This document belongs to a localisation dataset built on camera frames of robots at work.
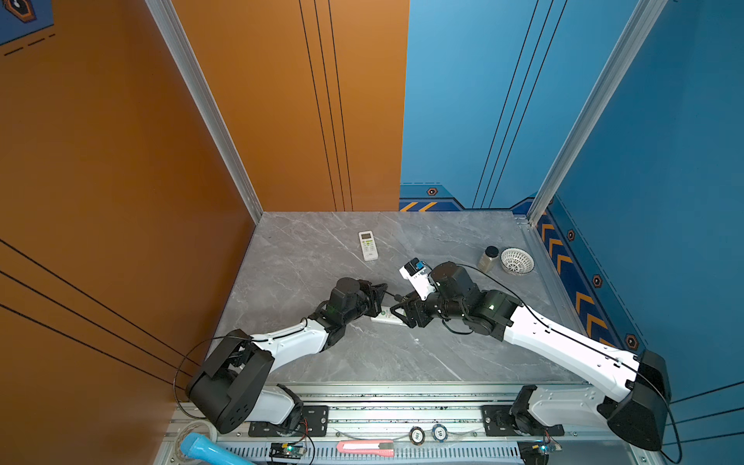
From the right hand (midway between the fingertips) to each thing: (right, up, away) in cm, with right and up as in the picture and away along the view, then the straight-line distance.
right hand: (397, 304), depth 72 cm
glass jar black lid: (+32, +10, +25) cm, 42 cm away
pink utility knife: (-6, -34, -3) cm, 35 cm away
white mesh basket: (+45, +9, +32) cm, 56 cm away
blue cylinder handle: (-44, -32, -7) cm, 55 cm away
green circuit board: (-27, -36, -2) cm, 45 cm away
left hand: (-1, +5, +10) cm, 12 cm away
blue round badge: (+11, -32, 0) cm, 34 cm away
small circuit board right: (+36, -35, -3) cm, 50 cm away
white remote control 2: (-9, +15, +37) cm, 41 cm away
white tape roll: (-52, -32, -5) cm, 62 cm away
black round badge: (+5, -32, -1) cm, 33 cm away
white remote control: (-3, -3, -1) cm, 4 cm away
